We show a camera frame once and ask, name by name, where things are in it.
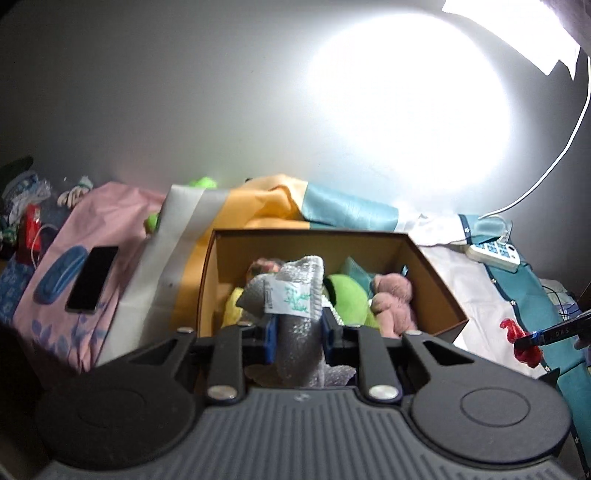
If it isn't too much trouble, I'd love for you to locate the green plush toy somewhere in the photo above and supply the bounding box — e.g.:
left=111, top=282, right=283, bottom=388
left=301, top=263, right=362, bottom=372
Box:
left=324, top=274, right=379, bottom=329

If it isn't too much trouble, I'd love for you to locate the yellow towel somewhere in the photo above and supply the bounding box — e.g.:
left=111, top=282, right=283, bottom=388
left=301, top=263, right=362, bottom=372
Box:
left=221, top=287, right=252, bottom=328

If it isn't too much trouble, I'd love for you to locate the red knitted item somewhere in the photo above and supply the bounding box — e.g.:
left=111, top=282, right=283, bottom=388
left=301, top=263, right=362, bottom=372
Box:
left=500, top=318, right=543, bottom=369

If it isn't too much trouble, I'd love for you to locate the pink teddy bear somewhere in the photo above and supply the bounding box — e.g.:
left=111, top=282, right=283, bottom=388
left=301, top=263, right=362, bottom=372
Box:
left=370, top=273, right=418, bottom=339

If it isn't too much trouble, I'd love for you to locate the brown cardboard shoe box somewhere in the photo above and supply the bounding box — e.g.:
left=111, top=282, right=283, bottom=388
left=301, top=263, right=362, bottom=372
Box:
left=195, top=228, right=470, bottom=348

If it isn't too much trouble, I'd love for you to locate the white power strip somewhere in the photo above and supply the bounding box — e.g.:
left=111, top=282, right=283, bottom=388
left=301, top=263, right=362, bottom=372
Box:
left=465, top=240, right=521, bottom=273

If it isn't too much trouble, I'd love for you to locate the striped teal bed sheet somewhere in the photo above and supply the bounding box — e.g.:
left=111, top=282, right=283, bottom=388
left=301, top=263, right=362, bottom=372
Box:
left=94, top=173, right=591, bottom=471

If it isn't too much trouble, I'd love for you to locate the black smartphone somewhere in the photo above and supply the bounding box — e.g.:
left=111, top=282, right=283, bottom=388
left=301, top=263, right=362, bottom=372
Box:
left=65, top=246, right=119, bottom=314

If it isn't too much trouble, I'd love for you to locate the pink patterned pillow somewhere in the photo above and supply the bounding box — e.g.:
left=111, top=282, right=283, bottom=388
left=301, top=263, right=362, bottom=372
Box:
left=11, top=182, right=164, bottom=372

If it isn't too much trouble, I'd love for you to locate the white power cable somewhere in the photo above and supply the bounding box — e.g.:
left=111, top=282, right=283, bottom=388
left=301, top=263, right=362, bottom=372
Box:
left=476, top=55, right=591, bottom=221

